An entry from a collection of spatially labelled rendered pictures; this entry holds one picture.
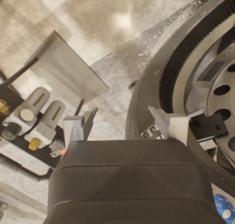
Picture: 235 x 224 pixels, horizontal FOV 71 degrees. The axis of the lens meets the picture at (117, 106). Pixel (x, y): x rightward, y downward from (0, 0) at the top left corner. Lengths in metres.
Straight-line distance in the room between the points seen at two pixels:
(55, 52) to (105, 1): 0.37
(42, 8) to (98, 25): 0.27
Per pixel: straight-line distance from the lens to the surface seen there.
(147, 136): 0.26
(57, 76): 1.07
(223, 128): 0.38
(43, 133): 0.72
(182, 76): 0.44
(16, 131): 0.70
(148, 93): 0.35
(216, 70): 0.53
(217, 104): 0.43
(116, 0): 0.86
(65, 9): 0.93
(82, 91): 1.07
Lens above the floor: 0.85
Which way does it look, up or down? 51 degrees down
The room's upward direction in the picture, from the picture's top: 170 degrees counter-clockwise
